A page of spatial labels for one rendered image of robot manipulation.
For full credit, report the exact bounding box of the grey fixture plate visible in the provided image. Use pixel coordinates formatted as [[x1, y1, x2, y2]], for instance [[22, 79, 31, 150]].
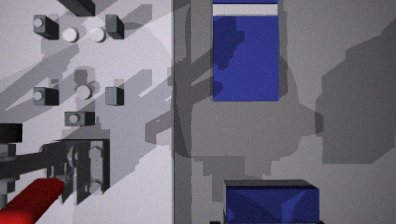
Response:
[[0, 0, 175, 224]]

